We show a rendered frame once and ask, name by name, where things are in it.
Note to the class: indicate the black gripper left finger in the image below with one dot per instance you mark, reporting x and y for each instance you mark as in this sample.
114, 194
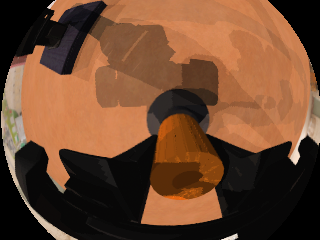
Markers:
126, 175

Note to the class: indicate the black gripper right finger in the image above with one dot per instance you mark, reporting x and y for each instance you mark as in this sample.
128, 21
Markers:
242, 171

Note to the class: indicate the orange knob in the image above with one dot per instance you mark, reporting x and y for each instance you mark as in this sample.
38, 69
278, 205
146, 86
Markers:
185, 164

